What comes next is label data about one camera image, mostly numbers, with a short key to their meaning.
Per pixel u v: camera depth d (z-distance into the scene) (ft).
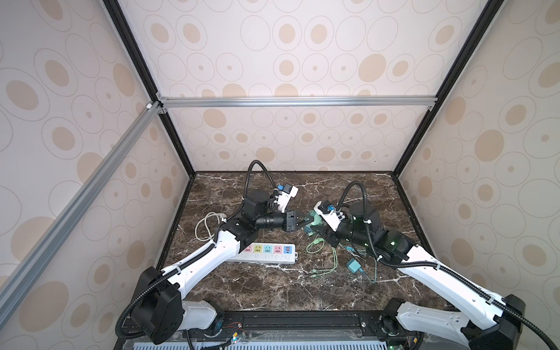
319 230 2.24
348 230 1.95
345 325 2.46
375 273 2.85
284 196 2.16
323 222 2.01
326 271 2.78
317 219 2.22
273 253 2.87
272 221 2.06
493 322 1.28
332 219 1.96
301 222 2.23
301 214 2.26
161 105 2.96
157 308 1.30
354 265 2.80
